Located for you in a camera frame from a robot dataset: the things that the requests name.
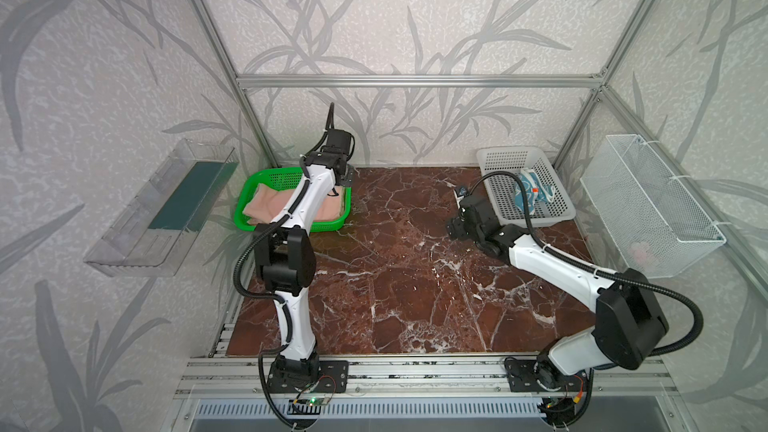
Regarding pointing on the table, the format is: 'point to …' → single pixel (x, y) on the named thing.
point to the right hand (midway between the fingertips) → (465, 205)
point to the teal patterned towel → (535, 189)
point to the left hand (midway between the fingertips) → (329, 162)
